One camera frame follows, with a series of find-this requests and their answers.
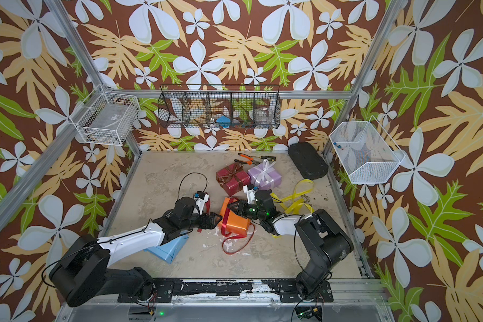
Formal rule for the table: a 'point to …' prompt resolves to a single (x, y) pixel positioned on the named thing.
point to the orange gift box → (235, 223)
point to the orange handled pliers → (255, 160)
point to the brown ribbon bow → (223, 175)
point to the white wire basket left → (106, 119)
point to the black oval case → (310, 164)
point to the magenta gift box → (233, 178)
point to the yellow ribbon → (291, 210)
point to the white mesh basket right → (365, 150)
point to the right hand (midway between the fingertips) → (228, 206)
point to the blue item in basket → (224, 121)
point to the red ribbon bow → (225, 232)
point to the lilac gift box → (255, 172)
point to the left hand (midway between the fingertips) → (217, 214)
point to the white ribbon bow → (265, 174)
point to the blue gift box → (171, 250)
